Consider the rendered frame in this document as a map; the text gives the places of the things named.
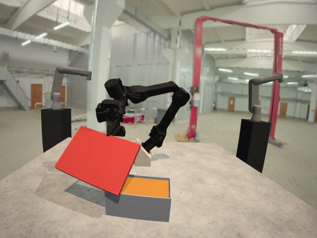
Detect red lid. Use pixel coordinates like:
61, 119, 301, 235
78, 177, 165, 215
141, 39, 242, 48
54, 126, 141, 197

